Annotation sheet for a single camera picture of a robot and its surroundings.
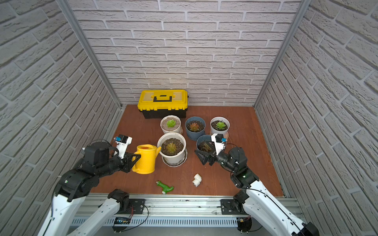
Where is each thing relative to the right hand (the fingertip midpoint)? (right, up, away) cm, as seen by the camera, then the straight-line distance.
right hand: (202, 145), depth 71 cm
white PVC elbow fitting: (-3, -22, +10) cm, 24 cm away
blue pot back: (-4, +8, +23) cm, 25 cm away
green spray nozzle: (-20, -25, +8) cm, 33 cm away
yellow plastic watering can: (-26, -7, -4) cm, 28 cm away
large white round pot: (-17, -4, +12) cm, 21 cm away
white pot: (+13, +9, +24) cm, 29 cm away
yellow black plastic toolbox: (-31, +24, +30) cm, 50 cm away
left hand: (-30, -2, -5) cm, 31 cm away
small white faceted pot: (-19, +10, +21) cm, 30 cm away
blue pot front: (0, -3, +19) cm, 19 cm away
